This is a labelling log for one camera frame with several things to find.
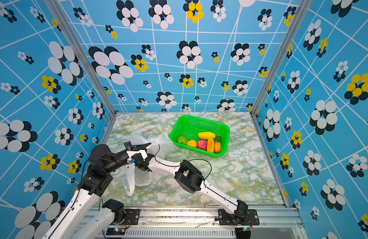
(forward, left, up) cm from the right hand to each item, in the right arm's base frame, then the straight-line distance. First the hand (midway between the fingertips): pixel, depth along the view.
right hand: (138, 153), depth 96 cm
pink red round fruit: (+4, -42, +5) cm, 43 cm away
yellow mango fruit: (+13, -45, +2) cm, 47 cm away
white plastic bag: (-22, -8, +19) cm, 30 cm away
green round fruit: (+7, -29, +6) cm, 31 cm away
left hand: (-11, -16, +31) cm, 36 cm away
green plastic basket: (+24, -34, -2) cm, 41 cm away
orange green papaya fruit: (+5, -52, +3) cm, 52 cm away
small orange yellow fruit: (+5, -35, +4) cm, 36 cm away
